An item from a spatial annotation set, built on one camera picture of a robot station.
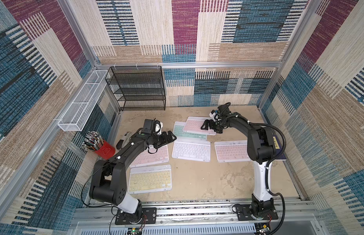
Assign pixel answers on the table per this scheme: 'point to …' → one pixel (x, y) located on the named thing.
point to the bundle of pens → (93, 141)
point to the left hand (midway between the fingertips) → (172, 140)
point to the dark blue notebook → (278, 149)
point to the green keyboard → (178, 134)
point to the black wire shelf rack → (138, 88)
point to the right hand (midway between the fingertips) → (209, 130)
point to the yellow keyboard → (150, 178)
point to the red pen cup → (106, 151)
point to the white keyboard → (196, 151)
